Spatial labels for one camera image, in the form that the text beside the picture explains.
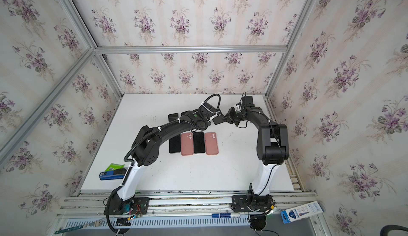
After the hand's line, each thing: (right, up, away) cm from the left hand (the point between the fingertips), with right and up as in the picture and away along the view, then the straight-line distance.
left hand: (203, 116), depth 97 cm
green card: (-48, -27, -13) cm, 57 cm away
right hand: (+15, 0, -2) cm, 15 cm away
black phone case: (+9, -2, -4) cm, 10 cm away
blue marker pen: (+10, -43, -27) cm, 52 cm away
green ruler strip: (-59, -48, -29) cm, 81 cm away
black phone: (-21, -1, +10) cm, 24 cm away
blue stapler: (-44, -29, -16) cm, 56 cm away
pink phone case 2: (+5, -18, -3) cm, 19 cm away
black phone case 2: (-7, +3, -26) cm, 27 cm away
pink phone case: (-10, -16, -3) cm, 20 cm away
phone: (-3, -16, -2) cm, 17 cm away
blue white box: (+43, -42, -26) cm, 66 cm away
